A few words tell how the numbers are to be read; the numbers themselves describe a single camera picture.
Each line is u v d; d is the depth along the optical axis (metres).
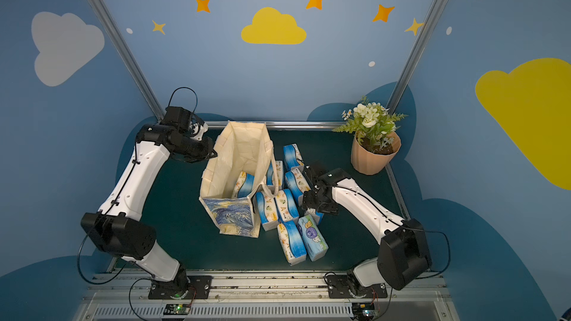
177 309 0.70
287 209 0.84
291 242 0.76
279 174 0.94
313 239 0.75
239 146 0.94
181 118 0.60
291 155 1.02
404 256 0.42
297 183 0.93
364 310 0.71
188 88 0.67
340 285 0.75
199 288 0.74
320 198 0.69
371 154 0.91
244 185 0.91
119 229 0.43
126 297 0.69
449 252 0.43
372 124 0.86
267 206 0.84
